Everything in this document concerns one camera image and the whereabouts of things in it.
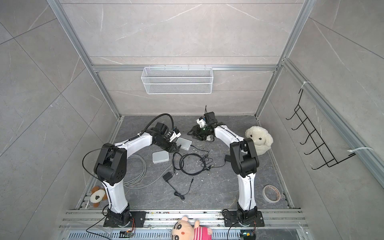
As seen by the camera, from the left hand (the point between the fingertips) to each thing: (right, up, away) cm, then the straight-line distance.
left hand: (177, 147), depth 93 cm
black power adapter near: (-5, -17, -6) cm, 18 cm away
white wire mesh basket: (-1, +45, +8) cm, 46 cm away
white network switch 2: (-11, -7, +2) cm, 13 cm away
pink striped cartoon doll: (+6, -33, -28) cm, 44 cm away
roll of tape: (+54, -25, -11) cm, 60 cm away
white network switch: (+4, +1, +8) cm, 9 cm away
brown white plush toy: (-41, -24, -15) cm, 50 cm away
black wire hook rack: (+65, -1, -34) cm, 74 cm away
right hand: (+8, +8, +2) cm, 11 cm away
